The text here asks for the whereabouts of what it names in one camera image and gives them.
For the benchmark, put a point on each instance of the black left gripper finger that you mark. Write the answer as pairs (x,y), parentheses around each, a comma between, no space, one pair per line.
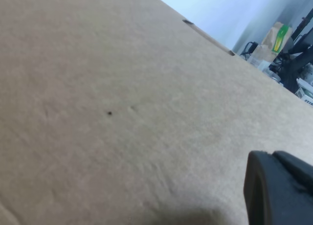
(278,189)

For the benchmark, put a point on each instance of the upper brown cardboard shoebox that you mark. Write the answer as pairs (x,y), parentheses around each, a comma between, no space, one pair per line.
(116,112)

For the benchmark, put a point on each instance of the green white box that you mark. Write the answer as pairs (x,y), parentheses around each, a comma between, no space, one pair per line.
(305,90)

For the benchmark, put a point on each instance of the black monitor stand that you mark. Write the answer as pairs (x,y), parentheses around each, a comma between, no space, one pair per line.
(292,62)

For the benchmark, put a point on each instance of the brown green paper bag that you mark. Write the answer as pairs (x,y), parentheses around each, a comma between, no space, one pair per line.
(273,43)

